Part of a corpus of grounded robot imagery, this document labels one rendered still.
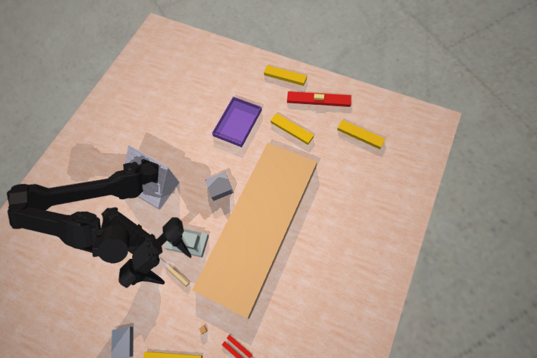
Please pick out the yellow rectangular bar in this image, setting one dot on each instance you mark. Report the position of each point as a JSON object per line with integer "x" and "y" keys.
{"x": 292, "y": 129}
{"x": 285, "y": 75}
{"x": 168, "y": 355}
{"x": 360, "y": 134}

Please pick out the tan rectangular panel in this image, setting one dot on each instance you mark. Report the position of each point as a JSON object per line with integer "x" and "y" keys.
{"x": 241, "y": 260}

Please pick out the red flat bar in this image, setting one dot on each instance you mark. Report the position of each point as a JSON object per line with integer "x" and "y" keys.
{"x": 319, "y": 99}

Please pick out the awl with tan hexagonal handle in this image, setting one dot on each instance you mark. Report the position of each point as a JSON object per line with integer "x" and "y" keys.
{"x": 177, "y": 275}

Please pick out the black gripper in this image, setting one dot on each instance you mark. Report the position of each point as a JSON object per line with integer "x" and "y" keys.
{"x": 172, "y": 231}

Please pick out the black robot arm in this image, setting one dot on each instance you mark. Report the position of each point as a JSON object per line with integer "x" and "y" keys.
{"x": 28, "y": 205}

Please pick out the purple rectangular tray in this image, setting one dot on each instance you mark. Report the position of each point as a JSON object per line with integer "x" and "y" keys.
{"x": 237, "y": 121}

